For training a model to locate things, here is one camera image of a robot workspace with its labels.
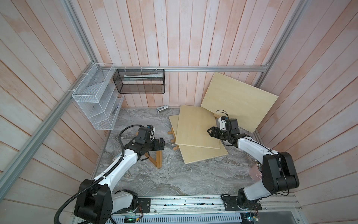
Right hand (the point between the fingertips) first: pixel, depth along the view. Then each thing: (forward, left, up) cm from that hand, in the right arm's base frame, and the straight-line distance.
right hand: (211, 130), depth 93 cm
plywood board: (+11, +11, -7) cm, 17 cm away
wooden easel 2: (-10, +24, -6) cm, 26 cm away
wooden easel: (-18, +36, -4) cm, 41 cm away
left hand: (-13, +35, +1) cm, 37 cm away
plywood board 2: (-16, +14, -3) cm, 22 cm away
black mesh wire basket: (+34, +52, +16) cm, 64 cm away
